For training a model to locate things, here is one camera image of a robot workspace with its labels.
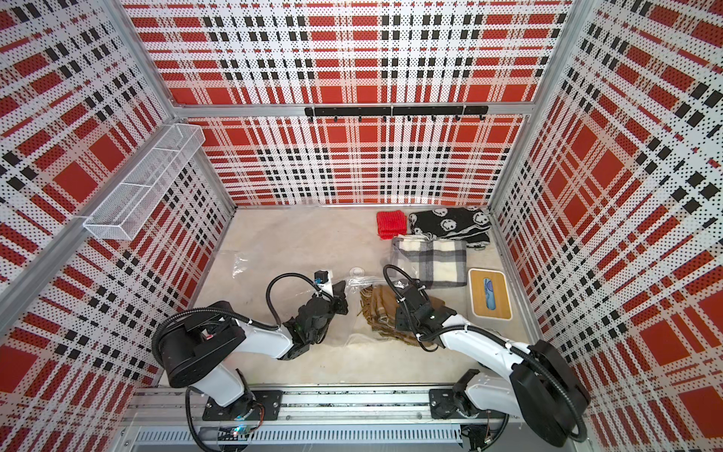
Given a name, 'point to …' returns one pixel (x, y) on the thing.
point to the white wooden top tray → (478, 305)
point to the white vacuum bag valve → (356, 272)
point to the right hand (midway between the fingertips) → (406, 316)
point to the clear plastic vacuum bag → (248, 295)
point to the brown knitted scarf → (378, 304)
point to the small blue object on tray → (490, 291)
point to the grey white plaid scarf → (438, 265)
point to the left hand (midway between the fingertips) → (350, 282)
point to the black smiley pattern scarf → (469, 223)
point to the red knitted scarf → (391, 223)
